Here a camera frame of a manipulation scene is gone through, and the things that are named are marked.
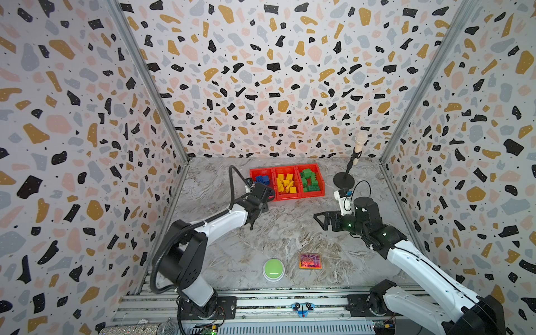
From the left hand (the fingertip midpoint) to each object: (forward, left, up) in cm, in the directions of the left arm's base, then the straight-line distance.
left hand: (261, 199), depth 90 cm
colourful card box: (-23, -20, -10) cm, 32 cm away
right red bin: (+23, -27, -6) cm, 36 cm away
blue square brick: (+18, 0, -9) cm, 20 cm away
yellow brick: (+12, -15, -9) cm, 21 cm away
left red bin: (+21, -3, -6) cm, 22 cm away
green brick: (+21, -23, -7) cm, 32 cm away
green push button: (-27, -5, -9) cm, 29 cm away
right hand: (-12, -24, +8) cm, 28 cm away
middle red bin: (+15, -17, -4) cm, 22 cm away
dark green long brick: (+15, -21, -9) cm, 27 cm away
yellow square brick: (+13, -9, -9) cm, 18 cm away
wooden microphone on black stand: (+18, -43, -10) cm, 48 cm away
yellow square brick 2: (+20, -13, -8) cm, 25 cm away
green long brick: (+15, -26, -8) cm, 31 cm away
